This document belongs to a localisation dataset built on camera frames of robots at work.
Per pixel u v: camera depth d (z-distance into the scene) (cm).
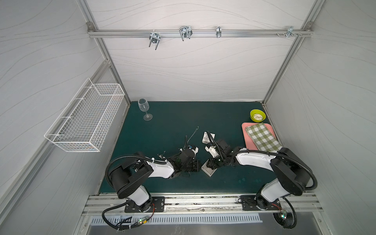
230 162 65
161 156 91
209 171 83
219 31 78
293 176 44
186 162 69
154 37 79
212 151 82
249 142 96
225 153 70
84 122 69
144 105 101
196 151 83
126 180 44
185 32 77
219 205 74
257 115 108
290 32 77
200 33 78
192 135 101
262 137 99
